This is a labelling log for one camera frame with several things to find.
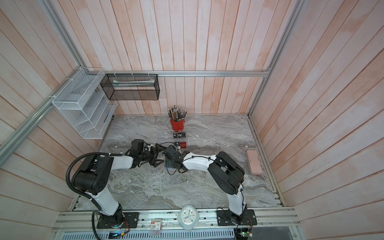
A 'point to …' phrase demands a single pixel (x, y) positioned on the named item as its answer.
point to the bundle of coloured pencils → (176, 113)
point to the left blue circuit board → (114, 234)
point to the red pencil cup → (177, 126)
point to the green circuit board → (242, 233)
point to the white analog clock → (188, 217)
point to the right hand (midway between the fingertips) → (173, 161)
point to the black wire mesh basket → (131, 86)
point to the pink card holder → (165, 168)
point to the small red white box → (155, 227)
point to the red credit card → (183, 145)
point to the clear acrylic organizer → (179, 138)
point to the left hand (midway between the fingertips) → (166, 155)
